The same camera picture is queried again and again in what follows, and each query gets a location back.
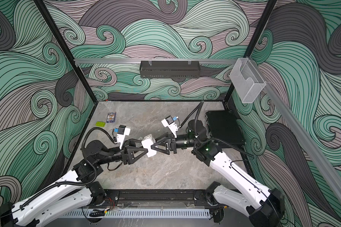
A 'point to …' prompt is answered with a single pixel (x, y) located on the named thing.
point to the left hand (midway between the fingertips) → (147, 147)
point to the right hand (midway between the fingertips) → (152, 148)
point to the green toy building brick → (100, 124)
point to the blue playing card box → (111, 117)
